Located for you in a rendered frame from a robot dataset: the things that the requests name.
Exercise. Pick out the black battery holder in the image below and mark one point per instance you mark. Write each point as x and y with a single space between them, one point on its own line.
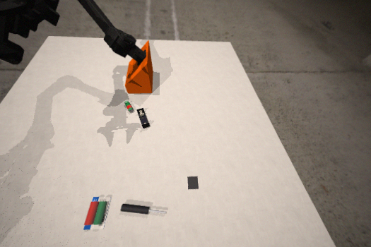
143 118

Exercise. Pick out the green and red battery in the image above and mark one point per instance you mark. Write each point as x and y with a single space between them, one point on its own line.
129 107

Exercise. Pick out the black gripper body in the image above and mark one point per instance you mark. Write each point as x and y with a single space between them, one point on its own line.
19 24

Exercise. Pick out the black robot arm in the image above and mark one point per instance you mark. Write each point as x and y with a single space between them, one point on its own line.
121 43

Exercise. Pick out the black-handled screwdriver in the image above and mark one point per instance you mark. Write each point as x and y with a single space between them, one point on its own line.
137 209

